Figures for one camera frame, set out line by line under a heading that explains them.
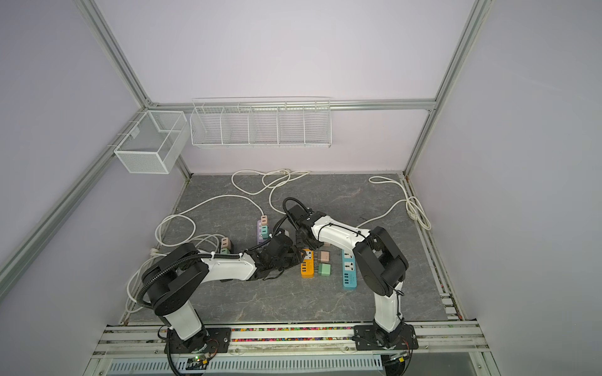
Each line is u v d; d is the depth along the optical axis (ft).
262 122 3.25
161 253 3.06
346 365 5.18
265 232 3.00
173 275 1.62
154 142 3.19
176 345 2.39
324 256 2.94
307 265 2.85
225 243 2.91
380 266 1.60
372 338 2.42
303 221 2.24
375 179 3.93
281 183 3.78
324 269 2.84
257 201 3.59
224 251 2.82
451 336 2.48
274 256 2.33
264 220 3.12
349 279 2.76
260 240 3.08
